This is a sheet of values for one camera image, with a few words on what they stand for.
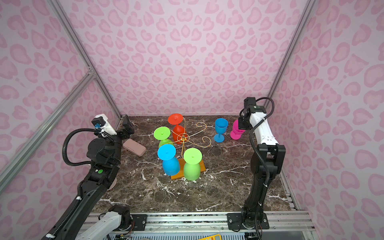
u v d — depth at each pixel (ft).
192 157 1.95
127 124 1.97
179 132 2.27
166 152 1.99
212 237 2.23
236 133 3.33
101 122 1.73
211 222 2.46
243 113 2.74
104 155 1.63
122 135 1.99
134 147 3.28
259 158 1.56
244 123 2.63
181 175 2.83
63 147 1.34
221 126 3.06
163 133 2.18
